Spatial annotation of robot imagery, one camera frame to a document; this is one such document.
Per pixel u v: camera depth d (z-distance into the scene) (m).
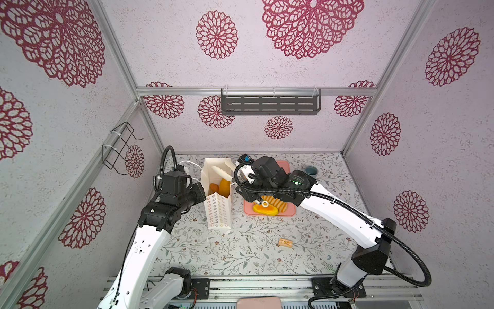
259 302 0.69
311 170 1.07
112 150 0.74
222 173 0.68
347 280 0.60
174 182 0.50
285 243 0.85
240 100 0.92
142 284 0.39
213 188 0.92
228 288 0.76
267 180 0.51
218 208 0.79
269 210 0.92
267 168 0.49
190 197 0.60
